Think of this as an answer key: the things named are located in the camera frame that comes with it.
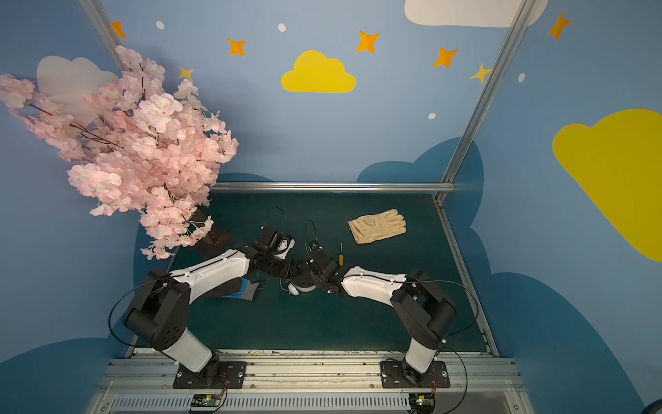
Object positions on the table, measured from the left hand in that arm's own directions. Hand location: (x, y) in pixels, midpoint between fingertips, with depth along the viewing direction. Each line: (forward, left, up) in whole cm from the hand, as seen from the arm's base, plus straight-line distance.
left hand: (293, 266), depth 91 cm
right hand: (+2, -11, 0) cm, 11 cm away
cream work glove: (+24, -31, -7) cm, 39 cm away
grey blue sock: (-7, +16, -6) cm, 19 cm away
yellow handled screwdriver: (+8, -17, -5) cm, 20 cm away
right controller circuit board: (-38, -41, -9) cm, 57 cm away
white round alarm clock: (-5, -3, -1) cm, 6 cm away
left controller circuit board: (-39, +21, -7) cm, 45 cm away
